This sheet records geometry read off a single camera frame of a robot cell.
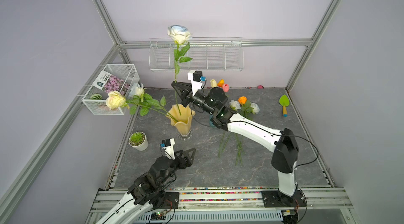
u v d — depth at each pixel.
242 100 1.08
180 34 0.48
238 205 0.74
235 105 1.05
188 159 0.66
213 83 0.81
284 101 1.12
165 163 0.57
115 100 0.58
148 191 0.54
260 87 1.24
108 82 0.74
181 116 0.87
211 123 0.61
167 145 0.67
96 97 0.71
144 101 0.71
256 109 1.04
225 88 0.77
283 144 0.52
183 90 0.59
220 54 1.04
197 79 0.55
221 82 0.81
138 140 0.84
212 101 0.54
